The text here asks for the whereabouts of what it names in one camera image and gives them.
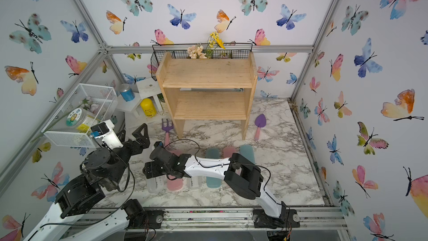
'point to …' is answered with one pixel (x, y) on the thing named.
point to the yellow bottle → (148, 107)
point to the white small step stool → (134, 116)
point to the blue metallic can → (127, 92)
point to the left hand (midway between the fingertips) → (137, 127)
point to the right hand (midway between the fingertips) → (149, 169)
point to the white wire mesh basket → (86, 105)
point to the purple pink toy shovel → (260, 121)
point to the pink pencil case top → (176, 184)
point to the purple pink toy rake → (166, 129)
